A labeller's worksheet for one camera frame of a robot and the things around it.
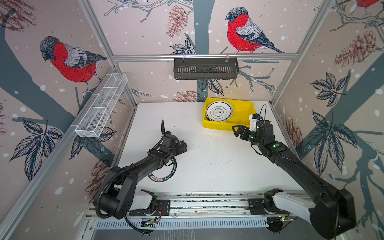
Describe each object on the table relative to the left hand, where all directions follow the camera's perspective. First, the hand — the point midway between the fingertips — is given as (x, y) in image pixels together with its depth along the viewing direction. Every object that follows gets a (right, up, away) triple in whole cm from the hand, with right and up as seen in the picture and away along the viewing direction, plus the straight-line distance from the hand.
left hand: (181, 146), depth 89 cm
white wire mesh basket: (-41, +18, -17) cm, 48 cm away
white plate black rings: (+26, +22, +18) cm, 39 cm away
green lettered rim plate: (-9, -14, -6) cm, 18 cm away
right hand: (+32, +11, -8) cm, 35 cm away
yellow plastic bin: (+46, +23, +29) cm, 59 cm away
